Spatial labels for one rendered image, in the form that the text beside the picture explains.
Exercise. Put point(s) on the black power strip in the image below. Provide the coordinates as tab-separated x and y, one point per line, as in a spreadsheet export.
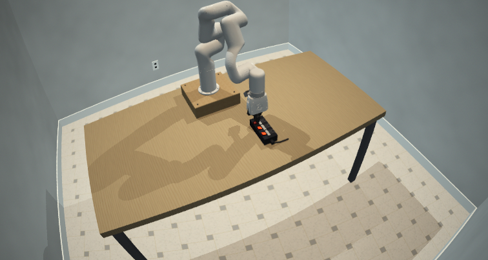
265	132

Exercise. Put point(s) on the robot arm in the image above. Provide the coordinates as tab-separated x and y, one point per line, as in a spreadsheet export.
212	39

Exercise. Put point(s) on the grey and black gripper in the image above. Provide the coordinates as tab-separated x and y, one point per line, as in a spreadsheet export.
256	106

